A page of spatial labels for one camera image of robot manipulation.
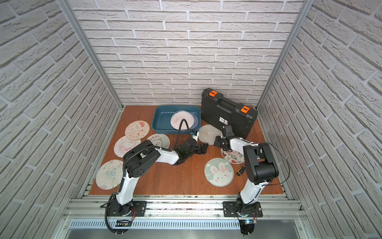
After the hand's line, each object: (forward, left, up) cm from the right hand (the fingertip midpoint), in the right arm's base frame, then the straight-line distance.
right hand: (219, 142), depth 99 cm
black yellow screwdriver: (-20, -9, +1) cm, 22 cm away
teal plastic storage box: (+26, +42, +1) cm, 49 cm away
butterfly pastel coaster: (-17, +69, 0) cm, 71 cm away
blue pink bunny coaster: (+19, +17, +1) cm, 25 cm away
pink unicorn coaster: (+25, +29, 0) cm, 38 cm away
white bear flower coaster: (+5, +41, 0) cm, 41 cm away
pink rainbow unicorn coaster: (+2, +65, +1) cm, 65 cm away
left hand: (-1, +10, +3) cm, 10 cm away
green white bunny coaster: (-20, +4, -2) cm, 20 cm away
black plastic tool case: (+10, +1, +20) cm, 23 cm away
